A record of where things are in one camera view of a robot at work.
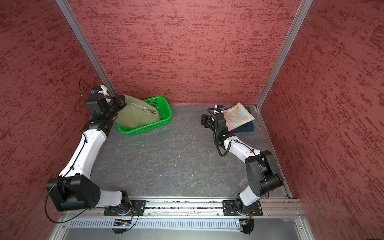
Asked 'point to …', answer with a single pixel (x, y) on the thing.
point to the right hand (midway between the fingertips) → (205, 118)
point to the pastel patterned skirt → (237, 116)
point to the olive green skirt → (135, 113)
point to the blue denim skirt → (248, 127)
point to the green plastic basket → (165, 114)
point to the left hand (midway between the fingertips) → (125, 98)
